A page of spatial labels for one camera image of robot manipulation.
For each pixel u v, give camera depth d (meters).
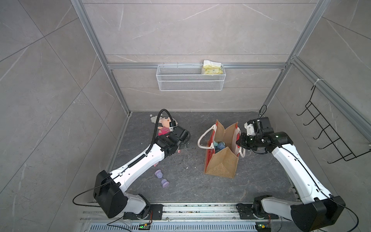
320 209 0.37
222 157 0.76
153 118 1.11
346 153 0.59
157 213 0.73
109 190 0.38
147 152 0.49
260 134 0.57
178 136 0.58
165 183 0.80
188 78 1.00
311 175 0.42
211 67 0.86
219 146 0.92
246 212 0.73
